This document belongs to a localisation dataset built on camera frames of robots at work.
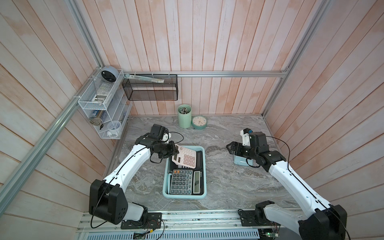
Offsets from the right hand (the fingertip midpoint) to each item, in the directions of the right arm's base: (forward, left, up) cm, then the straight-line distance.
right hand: (231, 146), depth 82 cm
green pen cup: (+27, +28, -1) cm, 38 cm away
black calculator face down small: (-9, +18, -4) cm, 20 cm away
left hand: (-5, +30, -1) cm, 30 cm away
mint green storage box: (-17, +34, -3) cm, 39 cm away
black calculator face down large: (-19, +24, -6) cm, 31 cm away
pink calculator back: (-6, +25, -3) cm, 26 cm away
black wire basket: (+44, +60, +6) cm, 75 cm away
